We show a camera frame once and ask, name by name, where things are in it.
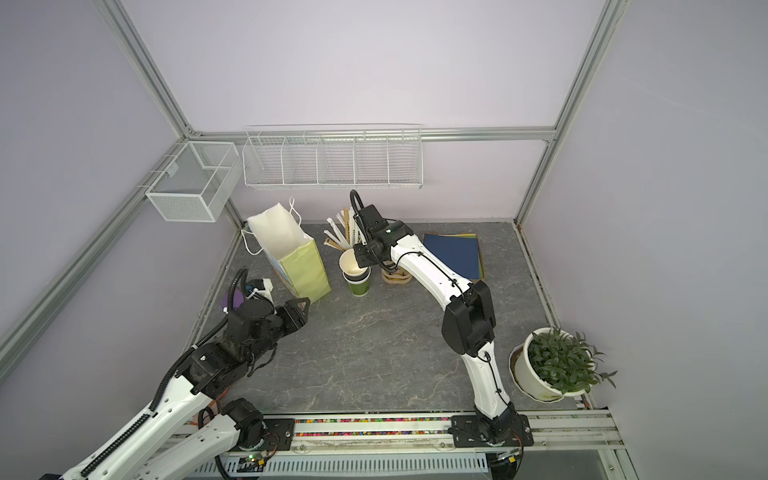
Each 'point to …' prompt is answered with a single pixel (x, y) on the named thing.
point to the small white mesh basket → (194, 185)
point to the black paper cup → (349, 265)
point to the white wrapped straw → (346, 234)
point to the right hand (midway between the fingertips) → (366, 257)
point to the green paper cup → (359, 288)
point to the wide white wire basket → (333, 155)
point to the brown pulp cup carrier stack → (399, 276)
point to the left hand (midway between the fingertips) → (303, 308)
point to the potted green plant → (554, 363)
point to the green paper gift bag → (279, 231)
